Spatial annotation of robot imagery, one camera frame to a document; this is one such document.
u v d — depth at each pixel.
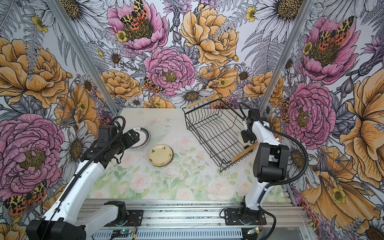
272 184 0.51
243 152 0.77
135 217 0.73
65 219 0.39
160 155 0.94
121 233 0.71
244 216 0.68
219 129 1.08
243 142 0.87
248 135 0.82
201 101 1.02
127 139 0.70
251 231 0.72
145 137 1.02
